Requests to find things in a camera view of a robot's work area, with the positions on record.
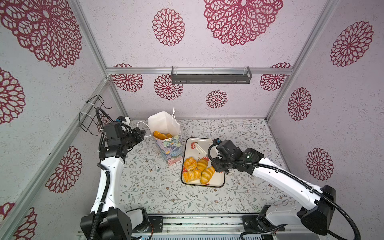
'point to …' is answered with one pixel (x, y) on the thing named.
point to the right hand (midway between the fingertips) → (215, 160)
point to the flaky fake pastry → (191, 175)
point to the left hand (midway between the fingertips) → (145, 134)
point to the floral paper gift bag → (171, 149)
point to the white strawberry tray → (189, 150)
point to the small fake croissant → (202, 164)
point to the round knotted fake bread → (190, 163)
